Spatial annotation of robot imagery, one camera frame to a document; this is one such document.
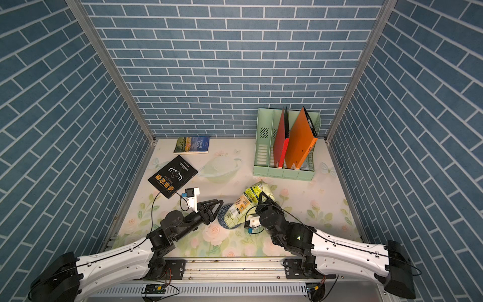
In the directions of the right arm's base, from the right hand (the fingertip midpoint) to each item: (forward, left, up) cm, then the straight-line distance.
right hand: (268, 190), depth 73 cm
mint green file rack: (+29, +1, -22) cm, 36 cm away
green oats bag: (-6, +8, -1) cm, 11 cm away
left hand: (-5, +17, -4) cm, 18 cm away
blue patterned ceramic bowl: (-9, +18, -7) cm, 22 cm away
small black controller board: (-33, +42, -25) cm, 59 cm away
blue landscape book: (+40, +46, -20) cm, 64 cm away
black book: (+15, +50, -19) cm, 55 cm away
